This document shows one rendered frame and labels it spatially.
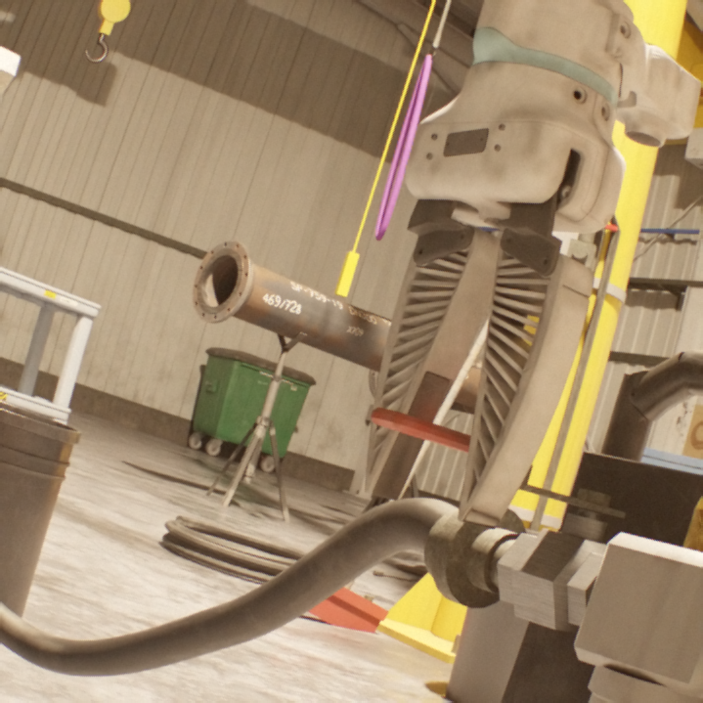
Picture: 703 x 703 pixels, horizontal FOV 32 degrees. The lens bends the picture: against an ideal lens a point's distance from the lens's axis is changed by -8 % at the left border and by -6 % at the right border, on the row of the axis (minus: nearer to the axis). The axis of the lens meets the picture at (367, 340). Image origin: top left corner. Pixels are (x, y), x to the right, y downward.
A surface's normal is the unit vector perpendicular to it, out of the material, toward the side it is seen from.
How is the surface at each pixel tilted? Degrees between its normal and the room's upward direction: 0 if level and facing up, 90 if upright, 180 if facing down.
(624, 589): 90
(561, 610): 108
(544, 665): 90
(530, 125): 90
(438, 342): 101
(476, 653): 95
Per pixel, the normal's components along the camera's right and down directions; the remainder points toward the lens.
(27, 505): 0.78, 0.23
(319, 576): -0.37, 0.34
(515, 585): -0.80, 0.23
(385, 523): -0.73, -0.04
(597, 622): -0.75, -0.29
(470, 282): 0.52, 0.29
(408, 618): -0.22, -0.16
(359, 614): 0.50, 0.07
